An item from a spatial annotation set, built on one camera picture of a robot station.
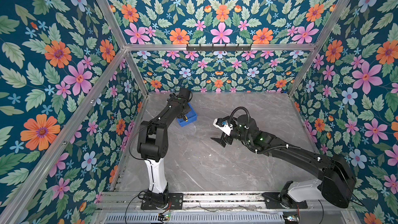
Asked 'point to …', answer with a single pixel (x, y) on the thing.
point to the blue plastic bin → (192, 115)
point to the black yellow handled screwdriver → (186, 120)
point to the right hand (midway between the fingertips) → (216, 126)
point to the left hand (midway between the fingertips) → (186, 106)
